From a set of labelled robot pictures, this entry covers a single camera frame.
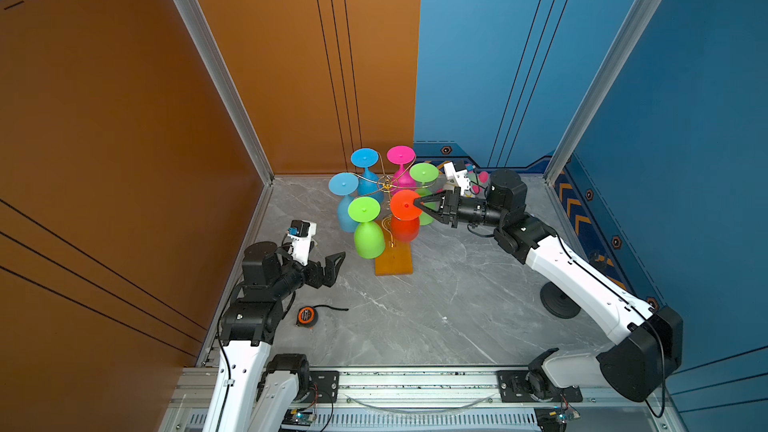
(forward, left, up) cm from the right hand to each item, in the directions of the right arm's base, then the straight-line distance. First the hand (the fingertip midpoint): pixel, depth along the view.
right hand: (413, 206), depth 65 cm
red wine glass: (-1, +2, -2) cm, 3 cm away
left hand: (-3, +21, -11) cm, 24 cm away
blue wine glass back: (+16, +12, -10) cm, 23 cm away
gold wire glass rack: (+11, +7, -4) cm, 14 cm away
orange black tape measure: (-12, +29, -32) cm, 45 cm away
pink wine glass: (+20, +2, -2) cm, 20 cm away
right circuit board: (-35, -33, -38) cm, 61 cm away
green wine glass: (+13, -3, -3) cm, 14 cm away
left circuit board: (-34, +28, -37) cm, 57 cm away
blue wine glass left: (+9, +17, -2) cm, 19 cm away
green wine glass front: (-1, +11, -11) cm, 15 cm away
